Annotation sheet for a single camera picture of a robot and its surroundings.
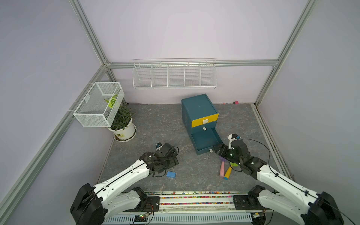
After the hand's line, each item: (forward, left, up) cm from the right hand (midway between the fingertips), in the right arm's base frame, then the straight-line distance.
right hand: (215, 147), depth 83 cm
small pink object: (+50, -28, -13) cm, 58 cm away
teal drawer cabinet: (+16, +9, +10) cm, 21 cm away
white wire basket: (+19, +69, +15) cm, 73 cm away
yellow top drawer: (+14, +5, +8) cm, 17 cm away
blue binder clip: (-13, +27, -10) cm, 31 cm away
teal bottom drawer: (+7, +5, -7) cm, 11 cm away
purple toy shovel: (-11, -4, -9) cm, 15 cm away
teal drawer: (+12, +9, +2) cm, 16 cm away
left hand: (-9, +26, -3) cm, 27 cm away
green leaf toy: (+21, +61, +19) cm, 67 cm away
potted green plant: (+13, +58, +4) cm, 60 cm away
